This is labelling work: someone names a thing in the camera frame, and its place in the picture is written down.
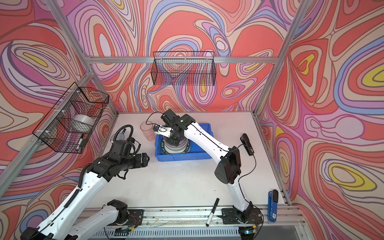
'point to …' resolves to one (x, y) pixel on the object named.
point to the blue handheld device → (272, 200)
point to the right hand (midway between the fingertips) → (175, 140)
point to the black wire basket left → (69, 124)
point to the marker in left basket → (80, 142)
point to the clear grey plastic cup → (120, 136)
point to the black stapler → (247, 144)
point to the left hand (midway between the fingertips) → (144, 157)
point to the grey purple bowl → (174, 148)
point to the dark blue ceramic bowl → (167, 142)
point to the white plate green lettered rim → (163, 150)
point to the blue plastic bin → (195, 153)
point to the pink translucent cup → (147, 128)
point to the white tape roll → (82, 123)
